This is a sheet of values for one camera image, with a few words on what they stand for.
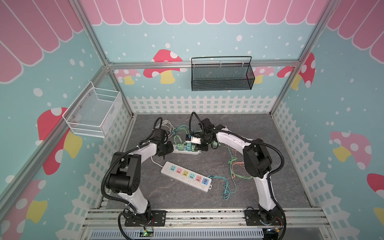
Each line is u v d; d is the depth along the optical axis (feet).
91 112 2.72
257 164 1.79
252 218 2.44
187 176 2.80
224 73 3.10
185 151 3.17
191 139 2.73
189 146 3.06
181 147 3.08
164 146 2.84
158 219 2.46
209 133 2.30
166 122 3.69
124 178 1.57
